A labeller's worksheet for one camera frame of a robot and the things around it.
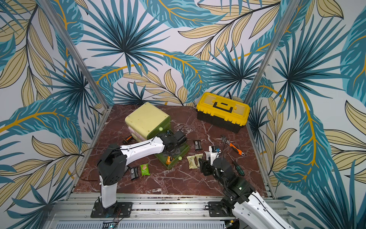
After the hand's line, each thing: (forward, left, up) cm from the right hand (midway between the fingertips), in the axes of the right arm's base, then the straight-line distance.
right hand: (204, 158), depth 76 cm
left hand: (+9, +16, -9) cm, 21 cm away
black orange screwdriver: (+21, +49, -12) cm, 54 cm away
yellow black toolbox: (+32, -16, +1) cm, 36 cm away
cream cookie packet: (+4, +5, -13) cm, 15 cm away
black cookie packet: (+17, +1, -14) cm, 22 cm away
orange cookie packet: (+5, +20, -13) cm, 24 cm away
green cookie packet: (0, +34, -14) cm, 37 cm away
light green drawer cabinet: (+20, +31, +8) cm, 38 cm away
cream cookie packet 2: (+8, +2, -14) cm, 16 cm away
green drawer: (+20, +22, +3) cm, 30 cm away
